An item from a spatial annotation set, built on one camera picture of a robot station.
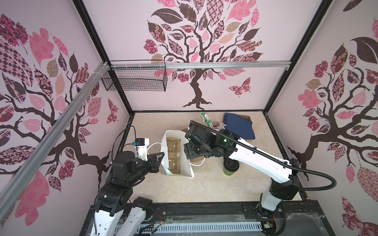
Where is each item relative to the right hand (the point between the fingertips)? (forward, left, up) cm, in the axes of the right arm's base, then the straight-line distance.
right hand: (188, 148), depth 67 cm
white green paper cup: (-4, -21, -20) cm, 30 cm away
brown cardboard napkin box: (+41, -45, -25) cm, 66 cm away
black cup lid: (-2, -22, -15) cm, 27 cm away
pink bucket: (+30, -18, -18) cm, 39 cm away
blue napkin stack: (+37, -39, -29) cm, 61 cm away
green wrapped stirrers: (+26, -11, -10) cm, 30 cm away
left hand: (-5, +11, 0) cm, 12 cm away
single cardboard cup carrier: (+12, +10, -17) cm, 23 cm away
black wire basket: (+52, +34, +7) cm, 62 cm away
